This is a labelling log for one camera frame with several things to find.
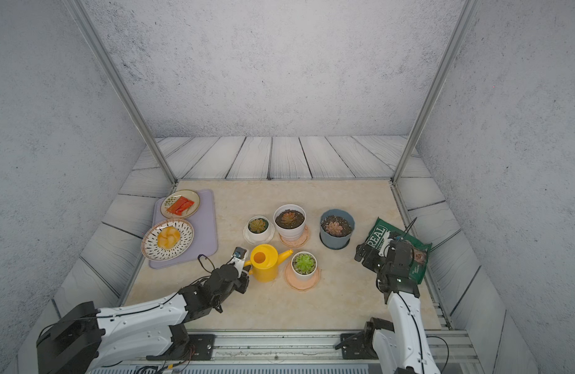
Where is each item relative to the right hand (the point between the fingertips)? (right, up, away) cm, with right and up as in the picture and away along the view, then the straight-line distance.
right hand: (370, 250), depth 83 cm
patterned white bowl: (-84, -2, +12) cm, 85 cm away
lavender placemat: (-66, +6, +21) cm, 70 cm away
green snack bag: (+26, -2, +15) cm, 30 cm away
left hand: (-42, -6, +1) cm, 42 cm away
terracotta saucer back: (-25, 0, +15) cm, 29 cm away
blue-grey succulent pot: (-10, +8, +8) cm, 15 cm away
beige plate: (-84, +19, +29) cm, 91 cm away
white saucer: (-42, 0, +14) cm, 45 cm away
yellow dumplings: (-78, +2, +13) cm, 79 cm away
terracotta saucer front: (-25, -13, +3) cm, 29 cm away
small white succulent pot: (-41, +7, +11) cm, 43 cm away
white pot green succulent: (-23, -4, -2) cm, 24 cm away
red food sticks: (-79, +15, +26) cm, 85 cm away
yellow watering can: (-37, -3, -5) cm, 37 cm away
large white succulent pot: (-28, +9, +11) cm, 32 cm away
